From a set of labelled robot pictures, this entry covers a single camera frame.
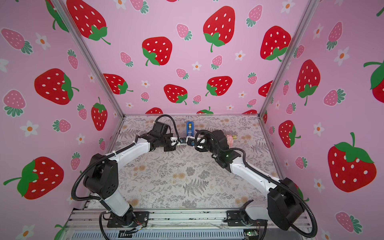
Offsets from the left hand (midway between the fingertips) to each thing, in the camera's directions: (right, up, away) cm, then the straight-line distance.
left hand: (178, 140), depth 92 cm
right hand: (+11, +4, -14) cm, 18 cm away
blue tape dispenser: (+7, +7, +16) cm, 19 cm away
